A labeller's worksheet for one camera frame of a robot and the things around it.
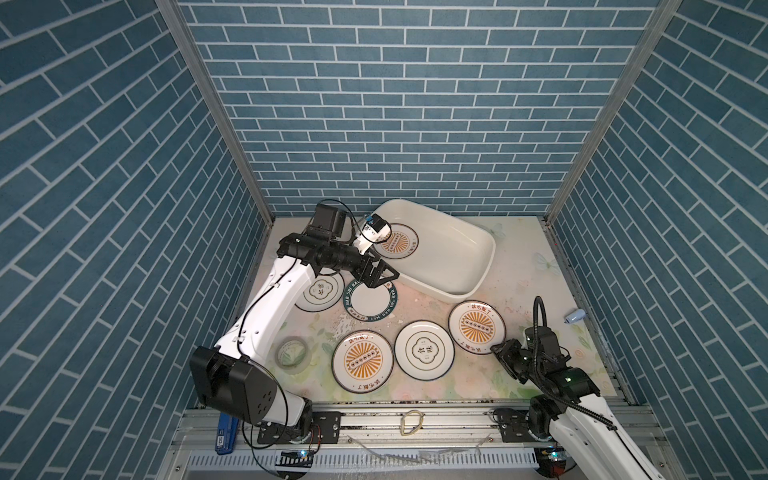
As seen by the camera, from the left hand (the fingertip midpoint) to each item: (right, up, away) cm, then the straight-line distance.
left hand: (386, 265), depth 73 cm
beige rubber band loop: (+4, -41, +3) cm, 41 cm away
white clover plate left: (-22, -11, +26) cm, 36 cm away
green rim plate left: (-6, -14, +23) cm, 28 cm away
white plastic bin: (+23, +1, +35) cm, 42 cm away
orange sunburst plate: (+4, +6, +39) cm, 40 cm away
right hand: (+29, -24, +10) cm, 39 cm away
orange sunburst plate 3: (+27, -21, +18) cm, 38 cm away
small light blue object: (+58, -18, +19) cm, 63 cm away
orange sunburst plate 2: (-7, -28, +11) cm, 32 cm away
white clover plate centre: (+11, -26, +14) cm, 31 cm away
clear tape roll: (-28, -27, +13) cm, 41 cm away
